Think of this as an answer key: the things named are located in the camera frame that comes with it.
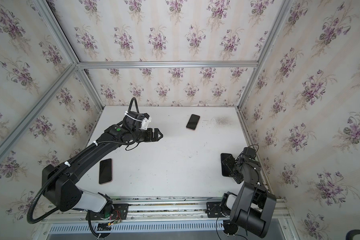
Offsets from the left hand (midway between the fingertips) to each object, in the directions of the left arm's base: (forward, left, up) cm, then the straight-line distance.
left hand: (157, 134), depth 79 cm
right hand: (-13, -41, -18) cm, 47 cm away
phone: (-11, -38, -9) cm, 41 cm away
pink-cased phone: (+26, -22, -20) cm, 40 cm away
